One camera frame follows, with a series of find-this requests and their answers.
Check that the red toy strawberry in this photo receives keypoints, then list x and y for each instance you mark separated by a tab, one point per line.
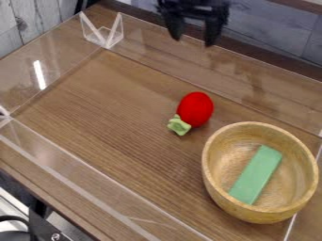
192	113

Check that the light wooden bowl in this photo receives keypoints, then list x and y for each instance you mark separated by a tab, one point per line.
292	182

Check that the clear acrylic enclosure wall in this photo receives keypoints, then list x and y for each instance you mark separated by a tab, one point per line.
85	141

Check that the green rectangular block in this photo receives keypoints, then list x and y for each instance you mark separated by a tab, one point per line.
255	175

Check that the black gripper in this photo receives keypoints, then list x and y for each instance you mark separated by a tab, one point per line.
211	11

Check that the black metal bracket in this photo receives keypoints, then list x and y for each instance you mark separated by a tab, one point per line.
43	231

